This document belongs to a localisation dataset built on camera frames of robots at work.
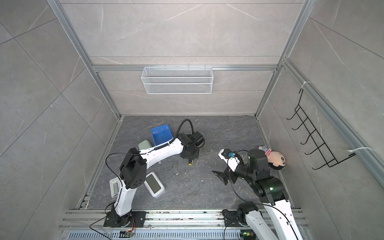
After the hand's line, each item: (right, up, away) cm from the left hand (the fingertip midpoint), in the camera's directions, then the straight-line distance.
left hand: (194, 153), depth 89 cm
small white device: (-45, -18, -6) cm, 49 cm away
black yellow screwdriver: (-3, -5, -3) cm, 6 cm away
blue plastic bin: (-24, +11, +16) cm, 31 cm away
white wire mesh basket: (-12, +48, +11) cm, 51 cm away
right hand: (+12, 0, -21) cm, 25 cm away
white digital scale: (-22, -16, -9) cm, 29 cm away
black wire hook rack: (+56, +11, -22) cm, 61 cm away
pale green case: (-34, +4, +9) cm, 35 cm away
